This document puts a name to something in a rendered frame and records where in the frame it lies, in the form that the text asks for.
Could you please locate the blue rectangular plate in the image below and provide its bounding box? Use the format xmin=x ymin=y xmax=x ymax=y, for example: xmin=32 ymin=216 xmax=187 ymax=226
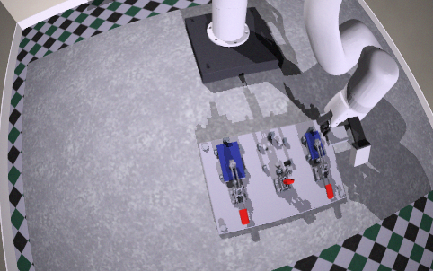
xmin=216 ymin=142 xmax=245 ymax=182

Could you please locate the blue rectangular block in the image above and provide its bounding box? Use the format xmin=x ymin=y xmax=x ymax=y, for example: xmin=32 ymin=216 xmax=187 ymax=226
xmin=304 ymin=130 xmax=321 ymax=161

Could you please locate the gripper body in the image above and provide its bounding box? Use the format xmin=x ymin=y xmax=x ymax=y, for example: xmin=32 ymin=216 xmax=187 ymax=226
xmin=324 ymin=87 xmax=366 ymax=127

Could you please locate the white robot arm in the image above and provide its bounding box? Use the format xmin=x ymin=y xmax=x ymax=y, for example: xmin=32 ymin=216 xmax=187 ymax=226
xmin=207 ymin=0 xmax=399 ymax=167

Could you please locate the toggle clamp with red handle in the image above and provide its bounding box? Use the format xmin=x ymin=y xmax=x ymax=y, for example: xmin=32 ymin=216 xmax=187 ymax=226
xmin=229 ymin=160 xmax=250 ymax=224
xmin=273 ymin=161 xmax=294 ymax=193
xmin=313 ymin=138 xmax=334 ymax=199

